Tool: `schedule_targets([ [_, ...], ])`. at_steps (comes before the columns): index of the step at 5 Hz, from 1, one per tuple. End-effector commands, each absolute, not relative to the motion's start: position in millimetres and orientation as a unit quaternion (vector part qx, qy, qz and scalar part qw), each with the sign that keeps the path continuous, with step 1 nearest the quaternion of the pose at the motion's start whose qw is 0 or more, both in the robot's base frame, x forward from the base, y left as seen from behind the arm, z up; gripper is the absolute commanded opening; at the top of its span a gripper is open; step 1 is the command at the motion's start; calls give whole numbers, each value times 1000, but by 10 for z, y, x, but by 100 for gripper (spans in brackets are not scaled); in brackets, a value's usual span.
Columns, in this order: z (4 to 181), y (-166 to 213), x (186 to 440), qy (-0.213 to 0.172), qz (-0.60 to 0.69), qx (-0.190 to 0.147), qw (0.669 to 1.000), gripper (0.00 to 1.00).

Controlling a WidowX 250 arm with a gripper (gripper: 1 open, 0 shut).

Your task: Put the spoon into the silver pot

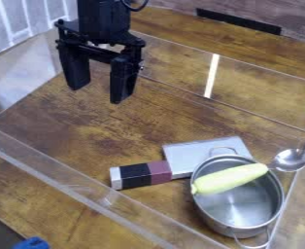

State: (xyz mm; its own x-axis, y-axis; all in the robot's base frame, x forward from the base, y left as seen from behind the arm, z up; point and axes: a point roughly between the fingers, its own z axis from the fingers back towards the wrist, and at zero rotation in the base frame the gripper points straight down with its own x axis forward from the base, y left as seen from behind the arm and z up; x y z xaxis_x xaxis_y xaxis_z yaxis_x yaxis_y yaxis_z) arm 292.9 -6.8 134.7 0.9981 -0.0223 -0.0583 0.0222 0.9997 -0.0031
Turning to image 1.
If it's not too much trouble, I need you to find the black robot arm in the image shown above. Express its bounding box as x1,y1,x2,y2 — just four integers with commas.
55,0,148,104

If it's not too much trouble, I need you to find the black strip on back table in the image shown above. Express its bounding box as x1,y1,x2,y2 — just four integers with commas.
195,8,280,35

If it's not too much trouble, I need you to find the silver metal pot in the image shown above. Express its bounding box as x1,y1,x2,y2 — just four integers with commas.
188,155,284,249

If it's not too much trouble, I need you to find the spoon with yellow-green handle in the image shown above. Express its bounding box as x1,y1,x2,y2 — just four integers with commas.
190,149,305,195

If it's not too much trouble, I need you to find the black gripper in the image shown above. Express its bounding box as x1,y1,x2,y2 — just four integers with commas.
54,19,146,104

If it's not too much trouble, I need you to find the clear acrylic enclosure wall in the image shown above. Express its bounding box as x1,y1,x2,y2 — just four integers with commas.
0,32,305,249

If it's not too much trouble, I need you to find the blue object at bottom edge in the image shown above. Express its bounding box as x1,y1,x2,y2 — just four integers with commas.
11,236,50,249

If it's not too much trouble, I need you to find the black cable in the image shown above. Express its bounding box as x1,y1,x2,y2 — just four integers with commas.
120,0,150,13

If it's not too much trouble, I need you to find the toy cleaver with dark handle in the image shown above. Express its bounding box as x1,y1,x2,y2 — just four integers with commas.
110,136,252,191

